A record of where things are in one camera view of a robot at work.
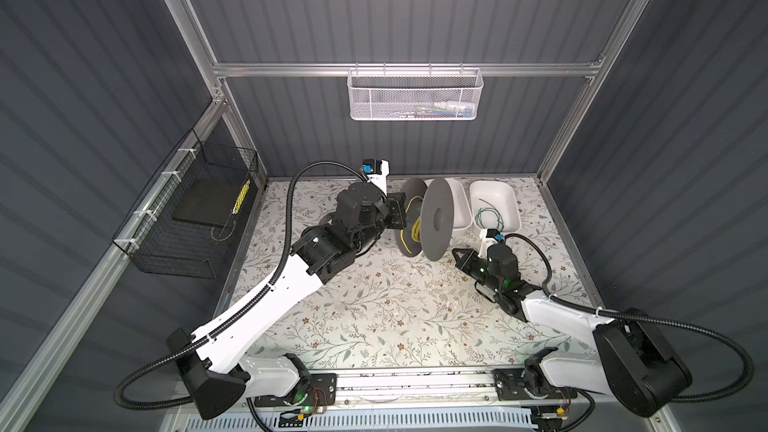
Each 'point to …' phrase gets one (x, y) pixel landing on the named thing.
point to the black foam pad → (209, 201)
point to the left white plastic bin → (462, 212)
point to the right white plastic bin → (502, 194)
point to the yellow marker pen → (241, 196)
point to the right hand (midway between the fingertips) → (455, 251)
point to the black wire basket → (179, 223)
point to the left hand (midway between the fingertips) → (405, 193)
